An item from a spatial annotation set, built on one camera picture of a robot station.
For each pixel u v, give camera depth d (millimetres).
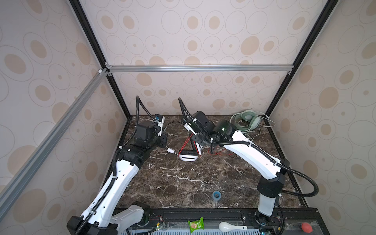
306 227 684
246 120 1161
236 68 1577
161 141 641
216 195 810
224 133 458
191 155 674
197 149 689
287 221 733
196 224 700
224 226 707
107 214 396
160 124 630
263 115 1093
